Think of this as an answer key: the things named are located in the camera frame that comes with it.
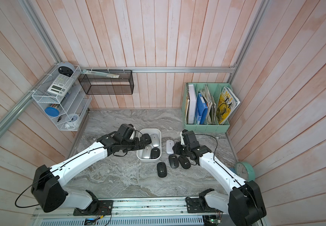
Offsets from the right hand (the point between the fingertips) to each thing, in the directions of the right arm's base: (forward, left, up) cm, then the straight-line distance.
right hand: (174, 147), depth 85 cm
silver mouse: (+10, +13, -8) cm, 18 cm away
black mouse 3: (-12, +7, -9) cm, 16 cm away
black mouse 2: (0, +12, -9) cm, 15 cm away
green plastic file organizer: (+37, -27, +13) cm, 47 cm away
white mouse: (+6, +2, -8) cm, 11 cm away
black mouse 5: (-6, -7, -9) cm, 13 cm away
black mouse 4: (-6, 0, -9) cm, 10 cm away
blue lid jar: (+9, +69, +22) cm, 72 cm away
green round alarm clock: (-14, -38, 0) cm, 41 cm away
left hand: (-3, +21, +4) cm, 21 cm away
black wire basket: (+46, +59, +13) cm, 76 cm away
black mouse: (+12, +19, -10) cm, 24 cm away
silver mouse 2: (0, +18, -9) cm, 20 cm away
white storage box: (+14, +17, -4) cm, 22 cm away
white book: (+25, -12, +11) cm, 30 cm away
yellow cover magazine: (+31, -39, +9) cm, 51 cm away
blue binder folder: (+25, -19, +7) cm, 32 cm away
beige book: (+24, -9, +16) cm, 31 cm away
